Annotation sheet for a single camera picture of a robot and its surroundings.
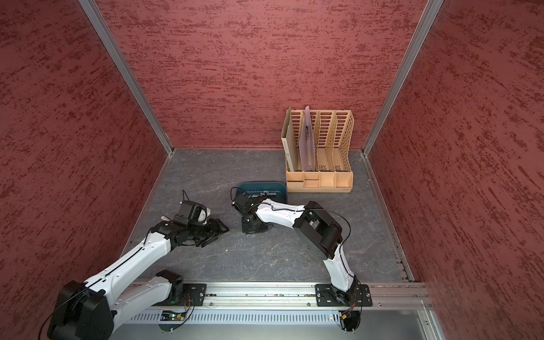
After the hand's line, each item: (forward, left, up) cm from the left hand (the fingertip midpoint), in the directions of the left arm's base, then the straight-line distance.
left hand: (223, 237), depth 81 cm
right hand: (+4, -11, -7) cm, 13 cm away
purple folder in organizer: (+37, -34, +18) cm, 54 cm away
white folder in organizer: (+34, -24, +22) cm, 47 cm away
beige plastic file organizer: (+52, -50, +9) cm, 73 cm away
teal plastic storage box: (+26, -19, -6) cm, 33 cm away
